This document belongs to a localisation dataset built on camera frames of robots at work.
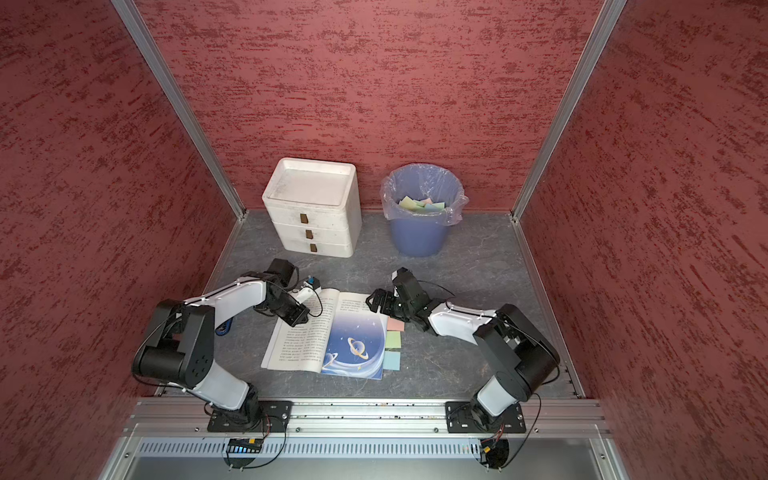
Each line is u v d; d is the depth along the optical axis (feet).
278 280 2.37
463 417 2.42
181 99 2.86
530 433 2.33
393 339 2.84
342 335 2.87
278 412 2.44
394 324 2.91
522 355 1.48
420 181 3.32
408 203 3.37
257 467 2.23
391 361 2.74
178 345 1.49
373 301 2.66
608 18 2.35
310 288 2.78
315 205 2.94
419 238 3.20
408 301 2.29
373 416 2.49
